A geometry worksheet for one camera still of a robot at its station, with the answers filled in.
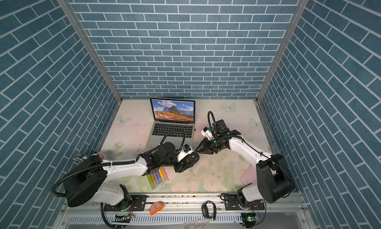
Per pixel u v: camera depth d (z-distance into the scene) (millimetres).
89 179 423
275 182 428
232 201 737
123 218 719
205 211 681
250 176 809
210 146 736
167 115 1019
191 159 792
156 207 705
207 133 801
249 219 705
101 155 800
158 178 806
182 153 712
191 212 721
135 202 737
